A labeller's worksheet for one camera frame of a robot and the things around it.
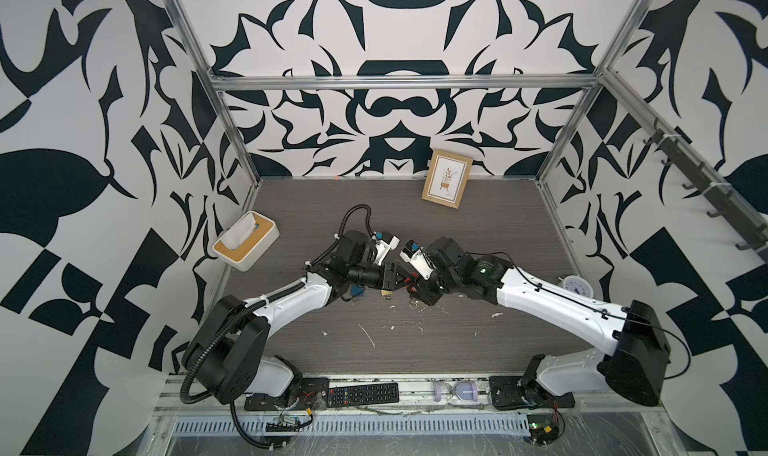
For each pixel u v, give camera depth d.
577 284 0.90
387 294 0.92
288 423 0.72
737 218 0.55
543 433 0.71
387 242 0.76
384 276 0.71
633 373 0.39
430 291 0.69
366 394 0.73
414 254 0.69
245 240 0.97
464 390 0.72
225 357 0.42
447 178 1.08
